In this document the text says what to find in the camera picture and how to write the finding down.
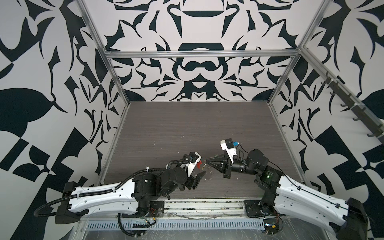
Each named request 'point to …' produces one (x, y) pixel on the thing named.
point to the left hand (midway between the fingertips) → (201, 165)
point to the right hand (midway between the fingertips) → (209, 163)
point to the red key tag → (198, 164)
